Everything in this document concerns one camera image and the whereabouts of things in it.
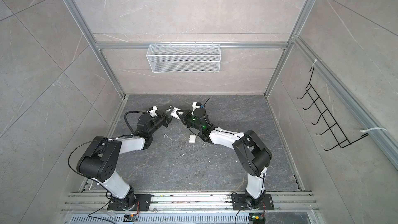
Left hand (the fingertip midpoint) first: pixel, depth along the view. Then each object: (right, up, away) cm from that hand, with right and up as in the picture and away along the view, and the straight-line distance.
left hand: (175, 105), depth 84 cm
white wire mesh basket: (+3, +31, +16) cm, 35 cm away
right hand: (0, -4, 0) cm, 4 cm away
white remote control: (-1, -5, -1) cm, 5 cm away
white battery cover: (+9, -21, +11) cm, 25 cm away
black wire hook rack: (+69, -14, -25) cm, 75 cm away
